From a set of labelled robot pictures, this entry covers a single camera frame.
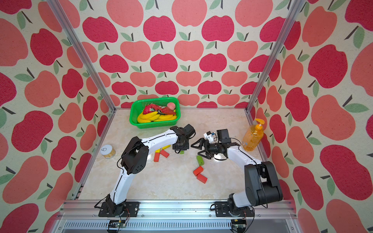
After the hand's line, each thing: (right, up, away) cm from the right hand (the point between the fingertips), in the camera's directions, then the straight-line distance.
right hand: (195, 152), depth 84 cm
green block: (+3, -6, +7) cm, 10 cm away
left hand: (-6, -1, +11) cm, 12 cm away
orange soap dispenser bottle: (+33, +10, +1) cm, 35 cm away
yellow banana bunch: (-29, +22, +21) cm, 42 cm away
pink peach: (-17, +31, +31) cm, 47 cm away
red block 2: (+1, -12, +2) cm, 12 cm away
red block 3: (+4, -15, 0) cm, 15 cm away
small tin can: (-55, -1, +6) cm, 56 cm away
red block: (-20, -3, +9) cm, 22 cm away
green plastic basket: (-45, +31, +31) cm, 63 cm away
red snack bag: (-31, +29, +24) cm, 48 cm away
